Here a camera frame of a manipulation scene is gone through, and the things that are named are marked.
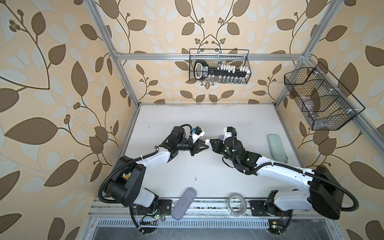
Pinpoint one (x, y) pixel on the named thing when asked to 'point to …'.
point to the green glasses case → (277, 148)
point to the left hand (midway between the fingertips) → (207, 144)
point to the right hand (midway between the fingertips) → (210, 142)
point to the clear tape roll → (229, 207)
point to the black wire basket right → (326, 104)
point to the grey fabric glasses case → (183, 203)
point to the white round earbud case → (207, 142)
